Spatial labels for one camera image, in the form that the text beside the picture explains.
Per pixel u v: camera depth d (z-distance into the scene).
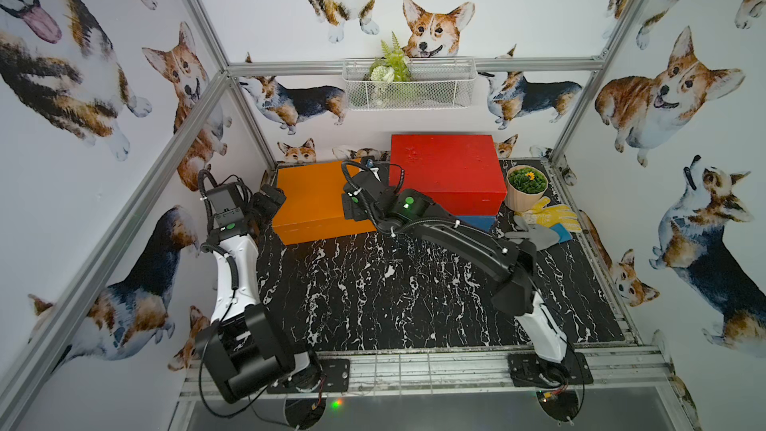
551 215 1.03
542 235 0.98
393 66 0.82
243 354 0.42
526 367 0.73
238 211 0.61
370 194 0.56
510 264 0.49
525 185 1.00
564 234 0.98
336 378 0.73
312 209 0.90
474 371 0.75
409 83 0.90
